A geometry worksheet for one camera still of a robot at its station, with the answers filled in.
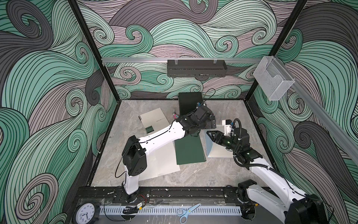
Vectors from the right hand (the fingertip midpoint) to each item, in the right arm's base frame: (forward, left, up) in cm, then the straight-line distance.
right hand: (206, 134), depth 78 cm
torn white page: (-9, +28, -18) cm, 34 cm away
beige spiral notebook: (+22, +35, -18) cm, 45 cm away
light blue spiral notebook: (-4, -6, -12) cm, 14 cm away
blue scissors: (-35, +14, -17) cm, 42 cm away
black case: (+42, +7, -16) cm, 45 cm away
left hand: (+6, -2, +6) cm, 8 cm away
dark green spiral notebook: (-2, +9, -17) cm, 20 cm away
